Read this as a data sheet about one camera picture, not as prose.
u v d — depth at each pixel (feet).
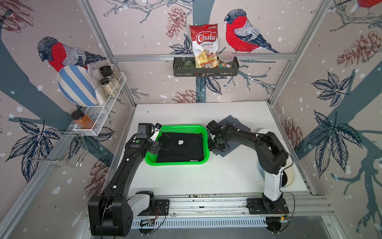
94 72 2.29
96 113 2.44
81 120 2.01
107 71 2.60
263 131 3.15
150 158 2.82
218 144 2.62
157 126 2.44
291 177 2.73
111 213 1.25
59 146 1.85
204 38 2.57
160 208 2.40
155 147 2.46
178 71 2.96
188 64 2.97
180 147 2.96
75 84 2.19
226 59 2.69
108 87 2.50
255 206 2.39
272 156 1.65
